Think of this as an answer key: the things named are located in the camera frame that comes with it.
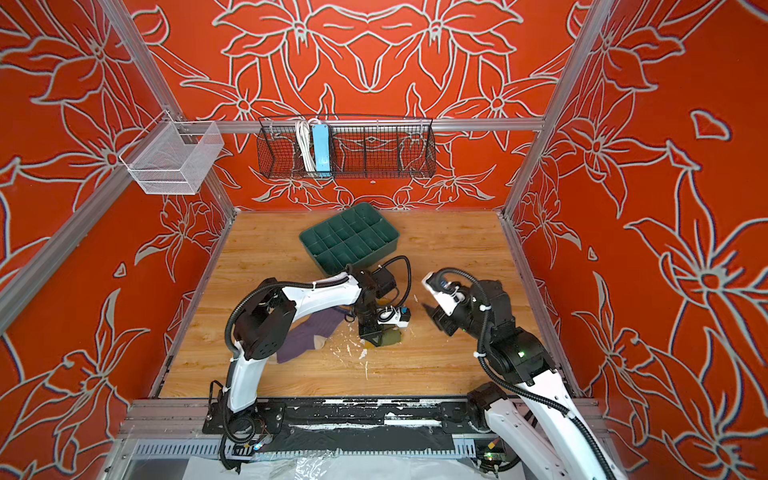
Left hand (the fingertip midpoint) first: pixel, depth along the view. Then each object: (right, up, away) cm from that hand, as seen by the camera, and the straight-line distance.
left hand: (380, 337), depth 86 cm
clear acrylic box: (-66, +55, +6) cm, 86 cm away
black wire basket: (-7, +60, +12) cm, 61 cm away
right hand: (+12, +16, -16) cm, 26 cm away
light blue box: (-18, +56, +4) cm, 59 cm away
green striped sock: (+3, +2, -4) cm, 5 cm away
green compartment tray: (-8, +30, +18) cm, 35 cm away
